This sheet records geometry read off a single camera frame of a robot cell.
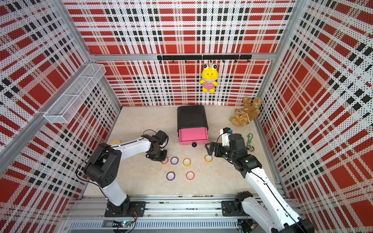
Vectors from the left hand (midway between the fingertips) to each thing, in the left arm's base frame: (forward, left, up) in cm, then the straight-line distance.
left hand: (163, 159), depth 92 cm
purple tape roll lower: (-10, -5, -1) cm, 12 cm away
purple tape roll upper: (-1, -7, 0) cm, 7 cm away
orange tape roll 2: (0, -29, 0) cm, 29 cm away
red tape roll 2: (-11, -17, 0) cm, 20 cm away
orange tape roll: (-2, -15, -1) cm, 15 cm away
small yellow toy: (+12, +34, +1) cm, 36 cm away
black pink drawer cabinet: (+16, -18, +15) cm, 28 cm away
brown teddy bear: (+28, -54, +8) cm, 61 cm away
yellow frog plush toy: (+42, -30, +34) cm, 62 cm away
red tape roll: (-2, -1, 0) cm, 2 cm away
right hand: (-1, -31, +18) cm, 35 cm away
